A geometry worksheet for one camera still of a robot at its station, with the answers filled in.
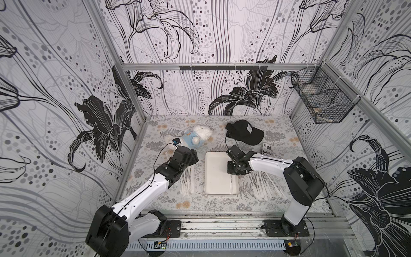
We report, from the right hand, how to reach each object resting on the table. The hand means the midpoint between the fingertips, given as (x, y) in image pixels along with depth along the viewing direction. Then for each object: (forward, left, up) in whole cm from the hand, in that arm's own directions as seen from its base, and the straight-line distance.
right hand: (230, 169), depth 93 cm
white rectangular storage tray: (-8, +8, +1) cm, 11 cm away
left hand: (+1, +20, +14) cm, 24 cm away
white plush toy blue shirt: (+18, +20, +10) cm, 28 cm away
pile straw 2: (-11, -18, +1) cm, 21 cm away
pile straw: (-9, +25, +2) cm, 26 cm away
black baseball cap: (+26, -10, +4) cm, 29 cm away
